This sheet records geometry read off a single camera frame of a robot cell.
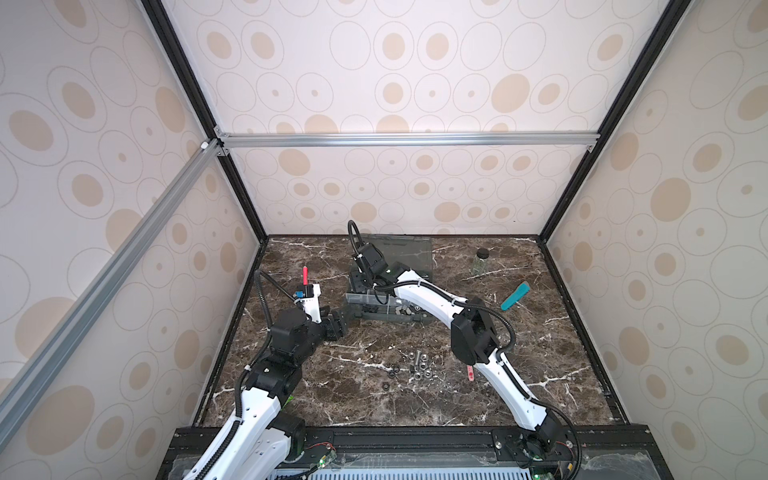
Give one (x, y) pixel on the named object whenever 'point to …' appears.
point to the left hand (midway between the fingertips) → (349, 305)
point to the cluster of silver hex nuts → (421, 365)
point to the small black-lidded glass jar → (480, 265)
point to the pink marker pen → (305, 275)
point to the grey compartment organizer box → (409, 252)
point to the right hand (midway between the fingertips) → (358, 275)
